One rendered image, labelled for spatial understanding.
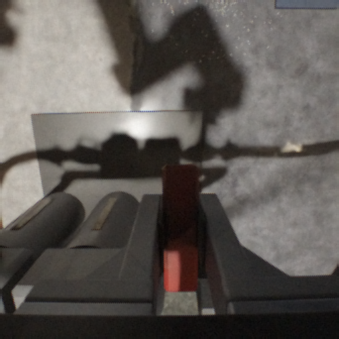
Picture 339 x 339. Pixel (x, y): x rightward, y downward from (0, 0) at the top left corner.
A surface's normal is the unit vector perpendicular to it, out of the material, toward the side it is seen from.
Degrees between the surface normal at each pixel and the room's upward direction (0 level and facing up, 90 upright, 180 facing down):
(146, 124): 0
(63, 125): 0
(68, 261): 90
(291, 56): 0
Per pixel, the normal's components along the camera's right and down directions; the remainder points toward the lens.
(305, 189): 0.00, 0.27
